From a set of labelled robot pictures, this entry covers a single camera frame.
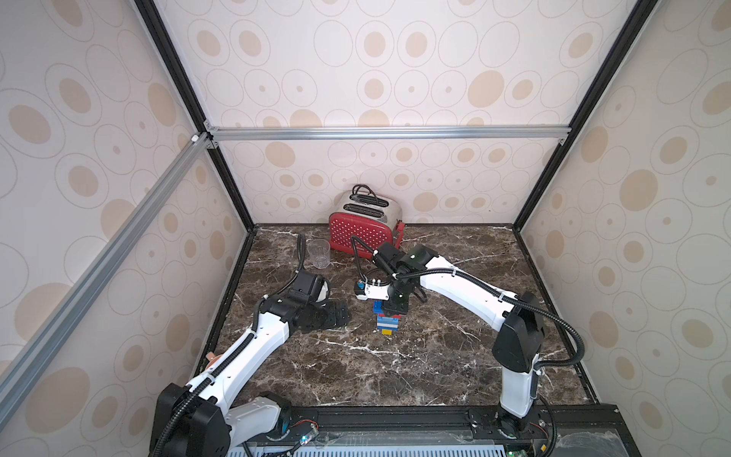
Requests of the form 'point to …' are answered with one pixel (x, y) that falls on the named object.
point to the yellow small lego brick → (386, 332)
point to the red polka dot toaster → (367, 218)
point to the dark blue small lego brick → (378, 307)
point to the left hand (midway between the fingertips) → (346, 316)
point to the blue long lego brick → (387, 320)
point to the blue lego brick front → (387, 327)
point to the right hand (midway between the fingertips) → (397, 300)
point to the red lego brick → (398, 316)
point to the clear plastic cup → (319, 249)
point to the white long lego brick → (381, 324)
